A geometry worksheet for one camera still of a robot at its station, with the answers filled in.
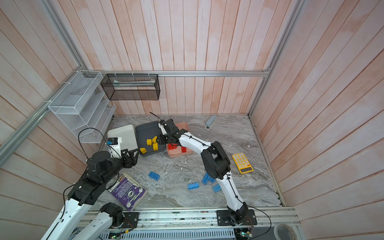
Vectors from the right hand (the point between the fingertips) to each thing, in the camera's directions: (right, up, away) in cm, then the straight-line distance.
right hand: (158, 139), depth 95 cm
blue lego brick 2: (+30, -24, -5) cm, 39 cm away
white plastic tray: (-26, +4, +14) cm, 30 cm away
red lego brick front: (+16, -7, +4) cm, 18 cm away
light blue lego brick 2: (+36, -27, -11) cm, 46 cm away
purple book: (-13, -28, -14) cm, 34 cm away
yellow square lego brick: (-8, -2, +6) cm, 10 cm away
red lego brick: (+8, -6, +4) cm, 10 cm away
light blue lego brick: (+22, -26, -11) cm, 36 cm away
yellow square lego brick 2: (-4, -1, +6) cm, 7 cm away
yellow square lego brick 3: (-3, -5, +4) cm, 7 cm away
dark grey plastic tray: (-12, +5, +16) cm, 20 cm away
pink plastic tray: (+10, -8, +5) cm, 14 cm away
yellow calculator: (+54, -15, -2) cm, 56 cm away
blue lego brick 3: (+33, -23, -9) cm, 42 cm away
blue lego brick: (-1, -21, -8) cm, 23 cm away
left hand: (-7, -5, -23) cm, 25 cm away
